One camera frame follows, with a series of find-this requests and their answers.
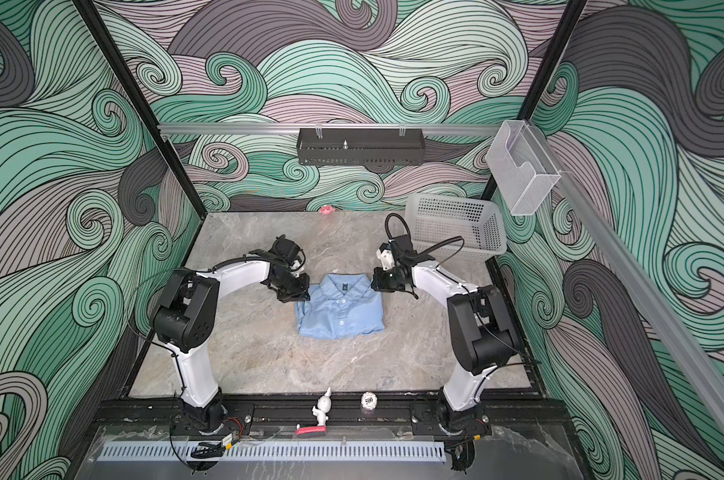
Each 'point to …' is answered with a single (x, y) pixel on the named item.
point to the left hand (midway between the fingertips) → (311, 294)
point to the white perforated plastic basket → (476, 220)
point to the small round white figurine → (369, 400)
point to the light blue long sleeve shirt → (343, 305)
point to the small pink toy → (326, 210)
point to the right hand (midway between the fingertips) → (373, 284)
